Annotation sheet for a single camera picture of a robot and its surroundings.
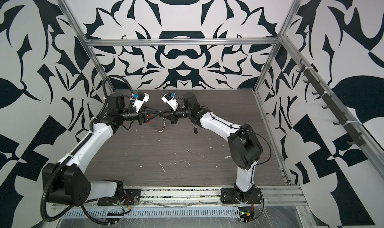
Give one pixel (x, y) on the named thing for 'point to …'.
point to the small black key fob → (195, 130)
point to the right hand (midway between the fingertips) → (161, 113)
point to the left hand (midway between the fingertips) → (158, 109)
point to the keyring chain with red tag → (157, 131)
